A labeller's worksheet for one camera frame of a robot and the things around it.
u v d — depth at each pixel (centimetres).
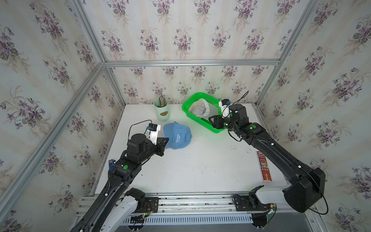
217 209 73
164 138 69
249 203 72
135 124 63
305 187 38
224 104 67
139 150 52
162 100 101
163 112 102
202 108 114
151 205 72
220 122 68
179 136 77
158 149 61
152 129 60
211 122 74
